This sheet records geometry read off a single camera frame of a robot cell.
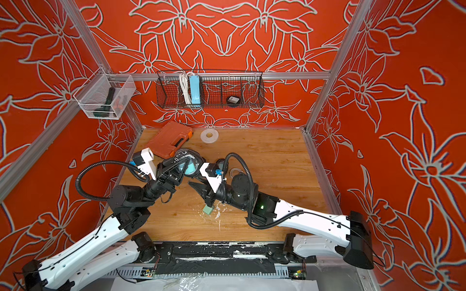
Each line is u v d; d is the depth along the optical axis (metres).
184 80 0.87
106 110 0.81
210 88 1.00
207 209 0.82
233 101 0.95
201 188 0.52
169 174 0.49
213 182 0.50
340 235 0.40
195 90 0.90
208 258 0.73
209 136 1.14
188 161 0.51
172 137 1.10
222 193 0.51
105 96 0.91
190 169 0.53
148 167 0.48
